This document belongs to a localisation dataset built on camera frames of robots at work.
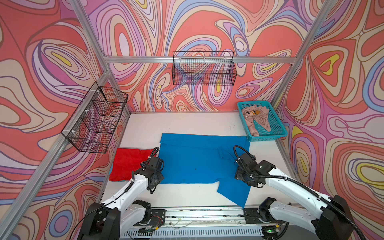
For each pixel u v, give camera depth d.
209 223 0.72
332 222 0.39
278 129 1.02
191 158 0.98
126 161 0.87
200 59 0.86
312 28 0.77
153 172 0.63
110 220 0.39
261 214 0.66
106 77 0.88
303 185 0.47
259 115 1.15
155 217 0.72
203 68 0.96
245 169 0.61
